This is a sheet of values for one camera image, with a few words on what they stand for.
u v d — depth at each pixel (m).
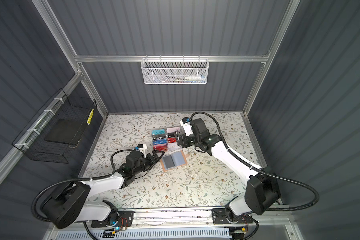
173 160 0.94
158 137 0.96
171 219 0.74
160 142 0.97
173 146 0.98
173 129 0.97
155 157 0.77
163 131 0.96
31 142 0.61
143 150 0.81
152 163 0.77
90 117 0.83
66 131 0.74
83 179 0.48
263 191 0.42
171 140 0.97
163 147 0.96
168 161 0.93
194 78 0.89
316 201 0.40
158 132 0.96
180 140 0.82
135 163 0.68
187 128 0.72
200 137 0.61
